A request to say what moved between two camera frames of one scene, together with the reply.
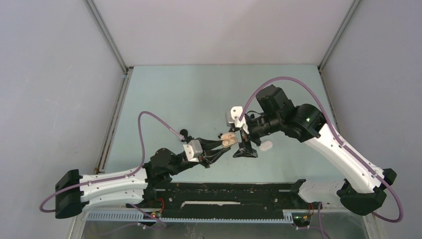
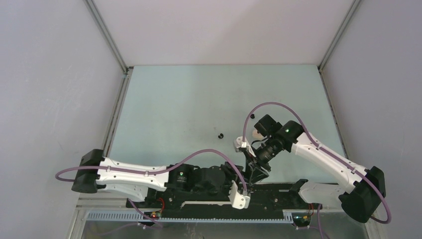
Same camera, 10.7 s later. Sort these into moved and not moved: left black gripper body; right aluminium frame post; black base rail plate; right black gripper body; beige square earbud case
Moved: beige square earbud case; left black gripper body; right black gripper body
Not moved: right aluminium frame post; black base rail plate
